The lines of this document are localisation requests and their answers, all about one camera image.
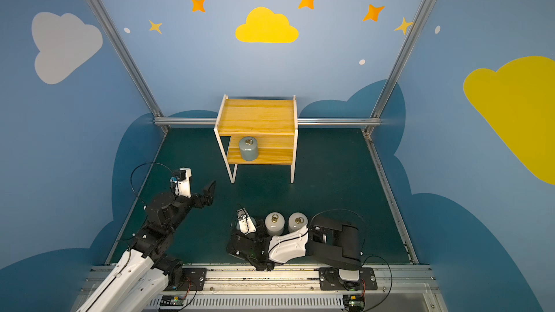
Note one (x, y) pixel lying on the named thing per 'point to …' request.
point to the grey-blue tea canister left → (248, 146)
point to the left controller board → (172, 300)
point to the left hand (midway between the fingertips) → (202, 177)
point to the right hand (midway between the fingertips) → (246, 222)
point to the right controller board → (353, 302)
